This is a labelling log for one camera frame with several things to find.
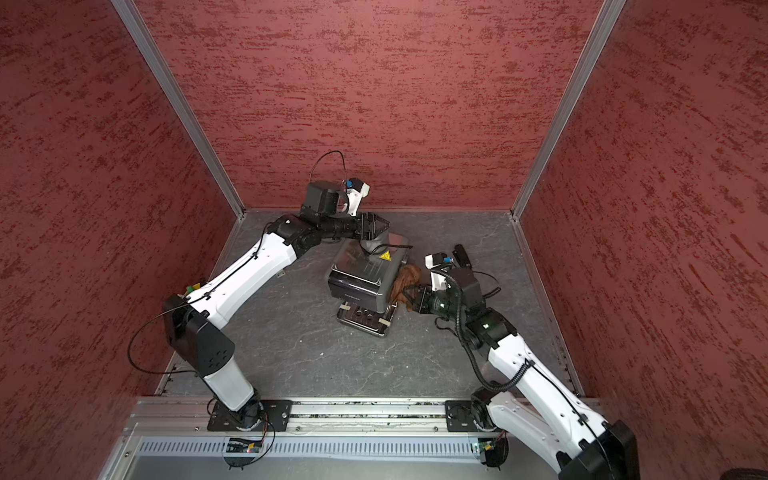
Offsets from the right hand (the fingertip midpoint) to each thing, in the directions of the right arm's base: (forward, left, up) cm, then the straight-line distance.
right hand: (401, 297), depth 74 cm
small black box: (+25, -22, -17) cm, 38 cm away
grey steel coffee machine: (0, +10, +9) cm, 13 cm away
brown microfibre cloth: (+4, -2, +5) cm, 7 cm away
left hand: (+15, +5, +9) cm, 19 cm away
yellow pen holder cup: (+9, +60, -7) cm, 61 cm away
